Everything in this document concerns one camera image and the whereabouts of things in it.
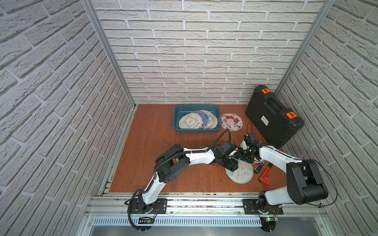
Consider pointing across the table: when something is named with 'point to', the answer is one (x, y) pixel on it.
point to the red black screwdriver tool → (265, 179)
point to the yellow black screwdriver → (258, 168)
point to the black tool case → (277, 125)
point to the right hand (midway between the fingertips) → (239, 157)
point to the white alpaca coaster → (190, 121)
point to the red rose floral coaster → (231, 121)
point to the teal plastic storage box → (180, 110)
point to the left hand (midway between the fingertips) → (236, 166)
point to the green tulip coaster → (213, 120)
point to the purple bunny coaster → (204, 118)
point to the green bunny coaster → (243, 174)
